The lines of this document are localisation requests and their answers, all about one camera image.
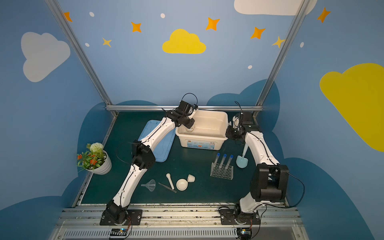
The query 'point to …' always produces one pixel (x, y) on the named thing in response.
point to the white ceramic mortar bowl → (182, 184)
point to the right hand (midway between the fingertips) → (228, 131)
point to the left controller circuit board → (118, 232)
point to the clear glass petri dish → (190, 129)
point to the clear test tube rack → (222, 172)
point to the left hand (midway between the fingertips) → (190, 119)
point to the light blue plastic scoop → (242, 161)
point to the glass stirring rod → (167, 187)
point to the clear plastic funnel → (151, 185)
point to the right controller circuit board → (245, 233)
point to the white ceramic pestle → (168, 175)
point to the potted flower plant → (94, 159)
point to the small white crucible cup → (191, 178)
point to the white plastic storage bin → (208, 131)
